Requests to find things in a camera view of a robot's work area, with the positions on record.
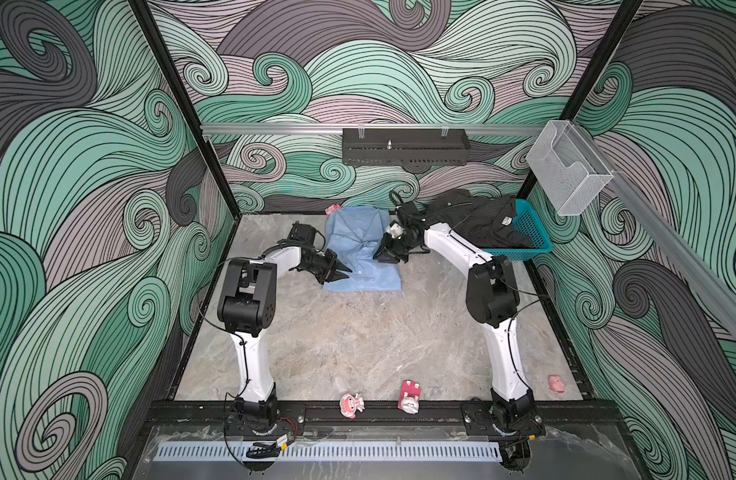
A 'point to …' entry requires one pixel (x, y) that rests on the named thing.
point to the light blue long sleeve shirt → (354, 235)
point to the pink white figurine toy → (350, 403)
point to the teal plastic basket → (527, 224)
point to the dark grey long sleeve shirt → (484, 221)
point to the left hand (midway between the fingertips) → (351, 268)
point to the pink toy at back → (332, 208)
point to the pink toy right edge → (556, 383)
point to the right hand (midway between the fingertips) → (375, 256)
